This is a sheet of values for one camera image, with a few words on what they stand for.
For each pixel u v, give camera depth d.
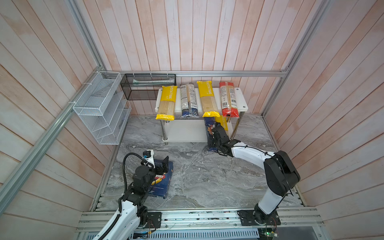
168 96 0.79
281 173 0.48
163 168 0.73
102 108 0.67
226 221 0.73
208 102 0.76
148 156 0.67
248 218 0.73
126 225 0.54
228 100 0.76
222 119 1.07
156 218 0.73
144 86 1.04
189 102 0.76
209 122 0.97
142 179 0.59
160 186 0.78
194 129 1.00
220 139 0.71
